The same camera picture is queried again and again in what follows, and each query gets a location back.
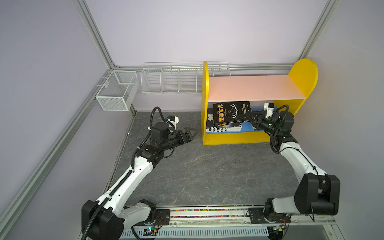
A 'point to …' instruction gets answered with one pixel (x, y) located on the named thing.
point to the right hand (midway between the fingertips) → (245, 114)
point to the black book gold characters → (230, 112)
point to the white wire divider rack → (181, 77)
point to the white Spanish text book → (225, 127)
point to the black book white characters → (210, 118)
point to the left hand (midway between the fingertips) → (193, 135)
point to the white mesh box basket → (119, 91)
